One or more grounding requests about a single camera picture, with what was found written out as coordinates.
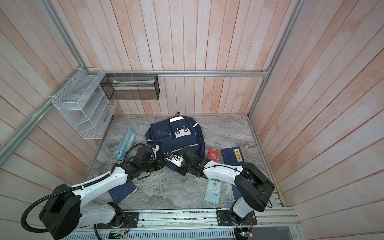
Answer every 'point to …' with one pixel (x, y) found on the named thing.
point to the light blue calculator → (213, 191)
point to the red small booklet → (214, 154)
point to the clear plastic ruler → (229, 198)
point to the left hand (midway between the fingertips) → (166, 165)
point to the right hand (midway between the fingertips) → (175, 162)
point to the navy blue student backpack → (174, 132)
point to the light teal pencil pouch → (124, 144)
